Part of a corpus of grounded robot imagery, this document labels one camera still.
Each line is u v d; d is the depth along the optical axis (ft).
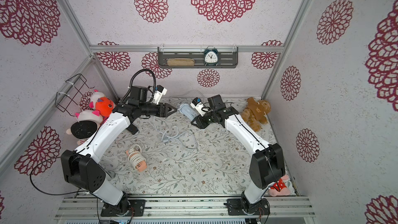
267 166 1.45
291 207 2.49
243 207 2.18
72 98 2.54
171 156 3.01
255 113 3.35
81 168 1.39
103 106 2.93
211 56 2.95
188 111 2.62
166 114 2.30
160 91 2.32
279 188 2.50
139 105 2.02
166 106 2.29
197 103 2.39
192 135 3.27
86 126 2.73
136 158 2.74
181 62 2.91
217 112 2.09
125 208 2.18
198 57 2.97
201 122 2.36
